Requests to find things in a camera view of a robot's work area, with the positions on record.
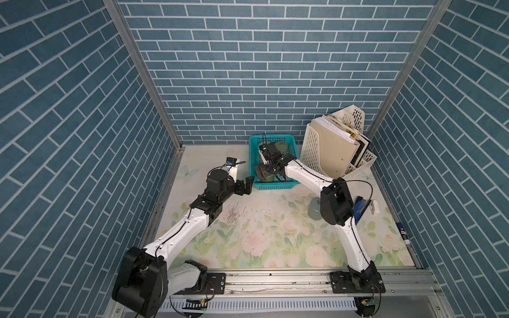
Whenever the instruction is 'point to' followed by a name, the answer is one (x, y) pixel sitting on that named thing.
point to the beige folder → (336, 152)
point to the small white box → (376, 207)
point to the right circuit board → (365, 305)
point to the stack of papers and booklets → (337, 126)
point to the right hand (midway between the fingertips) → (265, 168)
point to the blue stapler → (359, 208)
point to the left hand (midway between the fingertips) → (249, 175)
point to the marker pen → (403, 233)
